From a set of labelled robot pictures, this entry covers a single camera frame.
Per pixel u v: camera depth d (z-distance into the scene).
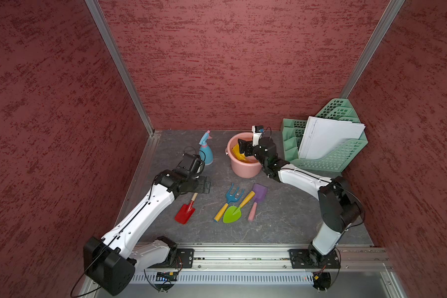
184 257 0.74
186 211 0.87
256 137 0.77
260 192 0.92
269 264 0.74
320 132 0.91
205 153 0.99
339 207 0.47
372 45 0.81
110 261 0.37
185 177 0.57
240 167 0.92
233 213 0.87
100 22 0.74
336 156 0.92
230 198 0.92
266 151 0.66
